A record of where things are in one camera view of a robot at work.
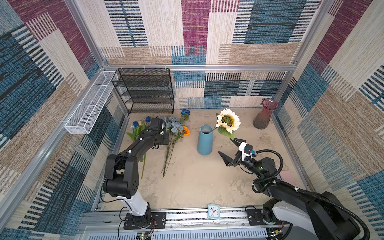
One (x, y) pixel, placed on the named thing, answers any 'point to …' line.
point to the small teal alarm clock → (213, 211)
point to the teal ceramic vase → (205, 140)
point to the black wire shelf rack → (145, 90)
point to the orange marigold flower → (185, 131)
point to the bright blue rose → (185, 113)
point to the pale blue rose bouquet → (173, 125)
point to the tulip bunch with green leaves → (137, 128)
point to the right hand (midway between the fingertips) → (224, 145)
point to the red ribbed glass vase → (262, 119)
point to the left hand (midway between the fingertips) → (164, 136)
